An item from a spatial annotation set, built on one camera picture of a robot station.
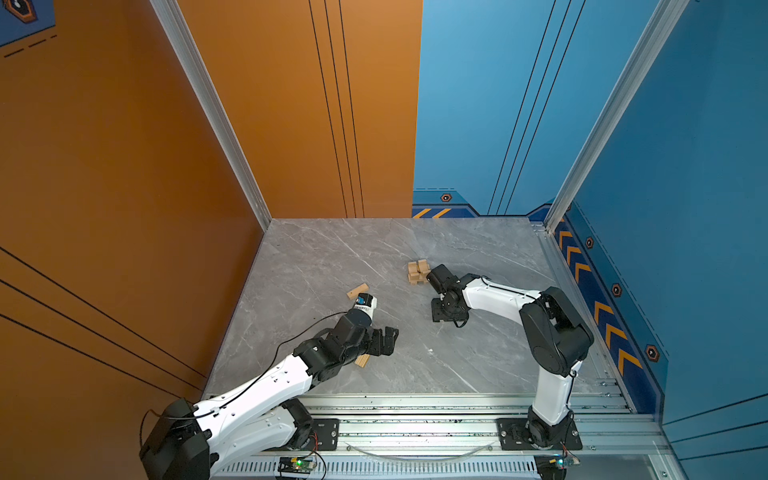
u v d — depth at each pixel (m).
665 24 0.71
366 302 0.71
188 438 0.39
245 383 0.49
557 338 0.50
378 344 0.70
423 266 1.02
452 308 0.79
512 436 0.72
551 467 0.70
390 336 0.72
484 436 0.74
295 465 0.71
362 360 0.85
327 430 0.74
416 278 1.01
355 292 1.01
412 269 1.02
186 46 0.74
